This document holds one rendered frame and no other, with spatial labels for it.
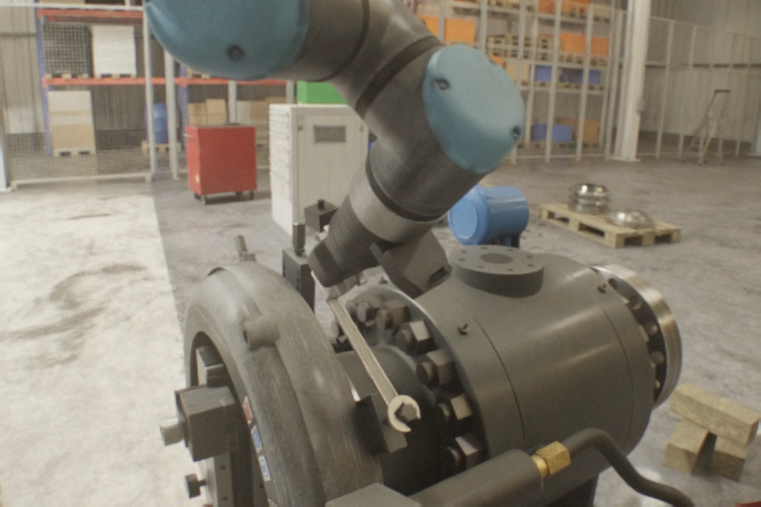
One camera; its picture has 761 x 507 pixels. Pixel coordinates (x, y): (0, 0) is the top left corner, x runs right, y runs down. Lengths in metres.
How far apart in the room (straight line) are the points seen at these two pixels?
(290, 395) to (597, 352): 0.67
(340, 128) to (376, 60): 4.36
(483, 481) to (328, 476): 0.20
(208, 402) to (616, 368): 0.80
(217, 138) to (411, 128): 5.79
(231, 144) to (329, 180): 1.78
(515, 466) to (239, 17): 0.65
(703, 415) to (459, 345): 1.51
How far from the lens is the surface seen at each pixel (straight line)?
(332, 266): 0.57
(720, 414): 2.30
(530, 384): 1.02
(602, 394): 1.17
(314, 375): 0.73
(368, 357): 0.66
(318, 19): 0.32
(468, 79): 0.39
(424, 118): 0.38
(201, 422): 0.89
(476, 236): 1.37
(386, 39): 0.41
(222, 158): 6.20
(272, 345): 0.75
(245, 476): 1.13
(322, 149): 4.72
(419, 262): 0.50
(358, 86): 0.41
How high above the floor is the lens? 1.27
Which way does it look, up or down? 14 degrees down
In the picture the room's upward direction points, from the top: 1 degrees clockwise
